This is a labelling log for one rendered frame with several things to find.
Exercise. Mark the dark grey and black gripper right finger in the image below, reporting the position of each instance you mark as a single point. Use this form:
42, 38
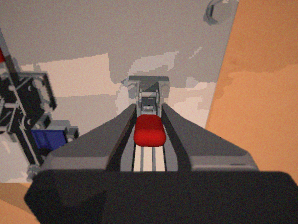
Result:
197, 149

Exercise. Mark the toggle clamp with red handle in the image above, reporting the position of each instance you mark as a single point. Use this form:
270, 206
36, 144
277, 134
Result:
23, 100

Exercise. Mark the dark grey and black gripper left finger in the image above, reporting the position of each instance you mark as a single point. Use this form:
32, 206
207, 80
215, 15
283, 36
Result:
104, 147

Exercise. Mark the blue flat rectangular plate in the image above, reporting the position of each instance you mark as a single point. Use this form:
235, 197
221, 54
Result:
52, 138

